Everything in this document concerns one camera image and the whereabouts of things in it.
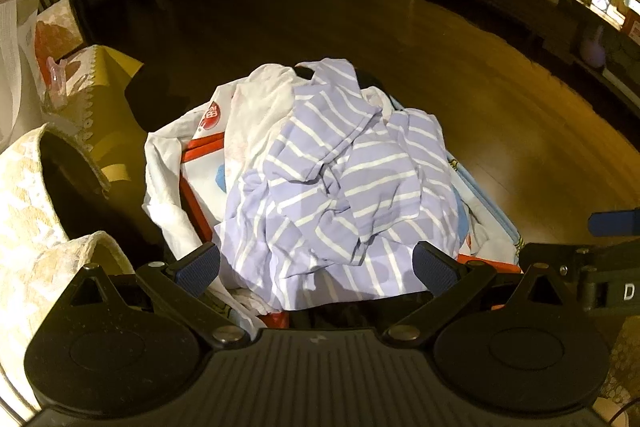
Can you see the wooden television cabinet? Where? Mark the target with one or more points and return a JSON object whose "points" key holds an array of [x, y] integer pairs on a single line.
{"points": [[500, 2]]}

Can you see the white garment pale print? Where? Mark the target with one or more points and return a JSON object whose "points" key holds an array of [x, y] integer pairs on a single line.
{"points": [[260, 117]]}

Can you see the white cloth red logo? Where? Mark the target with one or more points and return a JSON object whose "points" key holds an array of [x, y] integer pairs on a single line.
{"points": [[162, 167]]}

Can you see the pink plastic clip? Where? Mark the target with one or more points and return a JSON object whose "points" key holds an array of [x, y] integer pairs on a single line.
{"points": [[57, 74]]}

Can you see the white flat box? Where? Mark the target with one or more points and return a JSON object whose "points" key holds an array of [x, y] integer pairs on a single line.
{"points": [[622, 82]]}

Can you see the yellow chair with lace cover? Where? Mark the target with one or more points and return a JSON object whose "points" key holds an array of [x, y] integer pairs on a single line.
{"points": [[117, 67]]}

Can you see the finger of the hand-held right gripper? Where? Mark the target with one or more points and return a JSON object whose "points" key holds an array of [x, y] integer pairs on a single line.
{"points": [[612, 223], [550, 253]]}

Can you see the purple white striped shirt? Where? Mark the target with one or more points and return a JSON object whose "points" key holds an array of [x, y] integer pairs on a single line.
{"points": [[350, 187]]}

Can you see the red printed box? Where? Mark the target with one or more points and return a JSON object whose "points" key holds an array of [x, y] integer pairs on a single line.
{"points": [[632, 24]]}

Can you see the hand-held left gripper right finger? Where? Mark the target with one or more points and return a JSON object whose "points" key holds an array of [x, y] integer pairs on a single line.
{"points": [[435, 267]]}

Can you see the white ribbed bag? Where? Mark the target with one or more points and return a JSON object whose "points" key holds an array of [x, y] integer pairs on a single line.
{"points": [[10, 57]]}

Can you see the light blue cloth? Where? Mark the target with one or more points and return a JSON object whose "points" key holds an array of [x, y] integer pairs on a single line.
{"points": [[485, 202]]}

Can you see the purple kettlebell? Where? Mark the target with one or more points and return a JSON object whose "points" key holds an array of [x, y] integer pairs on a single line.
{"points": [[593, 49]]}

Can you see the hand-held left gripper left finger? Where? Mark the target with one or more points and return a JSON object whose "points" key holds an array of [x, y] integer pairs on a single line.
{"points": [[200, 264]]}

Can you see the orange patterned cushion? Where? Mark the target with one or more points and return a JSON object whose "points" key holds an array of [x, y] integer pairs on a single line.
{"points": [[52, 34]]}

